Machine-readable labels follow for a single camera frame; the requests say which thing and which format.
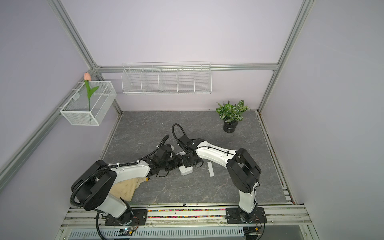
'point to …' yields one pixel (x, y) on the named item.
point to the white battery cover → (210, 169)
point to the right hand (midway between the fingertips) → (189, 162)
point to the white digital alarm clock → (184, 170)
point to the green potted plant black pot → (231, 114)
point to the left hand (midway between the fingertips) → (183, 163)
